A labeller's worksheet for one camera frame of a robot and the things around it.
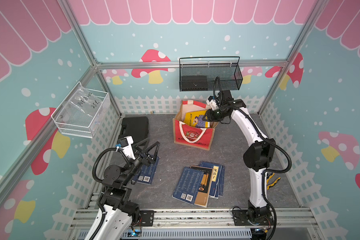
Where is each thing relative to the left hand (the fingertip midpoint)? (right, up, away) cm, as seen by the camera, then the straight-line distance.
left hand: (156, 143), depth 64 cm
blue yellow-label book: (+29, -26, +17) cm, 43 cm away
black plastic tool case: (-23, +7, +44) cm, 50 cm away
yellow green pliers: (+61, -22, +23) cm, 69 cm away
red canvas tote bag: (+21, +1, +22) cm, 30 cm away
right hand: (+25, +13, +27) cm, 39 cm away
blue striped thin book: (+14, -25, +18) cm, 34 cm away
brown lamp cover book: (+22, -28, +15) cm, 39 cm away
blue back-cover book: (-11, -20, +25) cm, 34 cm away
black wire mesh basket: (+41, +40, +30) cm, 65 cm away
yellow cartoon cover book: (+19, +13, +31) cm, 39 cm away
